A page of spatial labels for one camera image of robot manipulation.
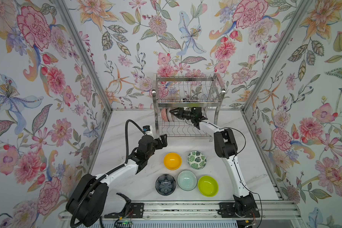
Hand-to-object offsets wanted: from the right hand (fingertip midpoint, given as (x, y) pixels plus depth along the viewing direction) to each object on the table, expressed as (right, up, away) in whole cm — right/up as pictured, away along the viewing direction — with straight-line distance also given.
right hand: (170, 111), depth 101 cm
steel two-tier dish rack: (+2, +16, +13) cm, 21 cm away
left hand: (-4, -16, -16) cm, 23 cm away
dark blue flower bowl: (-3, -44, -19) cm, 48 cm away
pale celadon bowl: (+10, -42, -18) cm, 47 cm away
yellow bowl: (+1, -33, -10) cm, 34 cm away
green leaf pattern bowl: (+17, -33, -9) cm, 38 cm away
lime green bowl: (+21, -44, -21) cm, 53 cm away
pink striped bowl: (-1, -3, +1) cm, 3 cm away
